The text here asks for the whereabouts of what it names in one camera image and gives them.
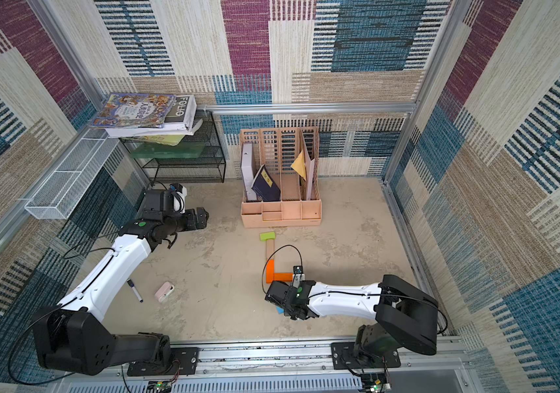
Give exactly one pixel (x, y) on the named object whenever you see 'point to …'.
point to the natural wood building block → (270, 249)
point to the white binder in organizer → (246, 165)
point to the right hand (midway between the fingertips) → (294, 303)
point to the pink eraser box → (164, 291)
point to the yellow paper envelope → (299, 164)
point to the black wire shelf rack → (210, 168)
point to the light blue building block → (279, 309)
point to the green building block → (267, 236)
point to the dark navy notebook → (264, 187)
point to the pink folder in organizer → (309, 165)
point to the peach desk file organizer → (280, 177)
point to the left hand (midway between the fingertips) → (195, 214)
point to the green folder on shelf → (180, 151)
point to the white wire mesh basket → (63, 188)
